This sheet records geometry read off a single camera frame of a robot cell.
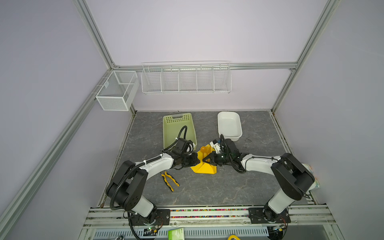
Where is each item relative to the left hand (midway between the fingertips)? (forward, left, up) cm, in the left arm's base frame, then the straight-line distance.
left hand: (200, 163), depth 86 cm
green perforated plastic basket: (+33, +18, -4) cm, 38 cm away
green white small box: (-32, +13, -3) cm, 35 cm away
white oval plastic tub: (+30, -24, -4) cm, 38 cm away
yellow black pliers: (-4, +22, -5) cm, 23 cm away
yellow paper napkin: (-1, -2, -5) cm, 5 cm away
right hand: (+1, -1, +1) cm, 2 cm away
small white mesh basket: (+52, +55, +15) cm, 77 cm away
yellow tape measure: (-35, -12, -4) cm, 37 cm away
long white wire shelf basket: (+49, +1, +25) cm, 55 cm away
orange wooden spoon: (+12, -5, -7) cm, 15 cm away
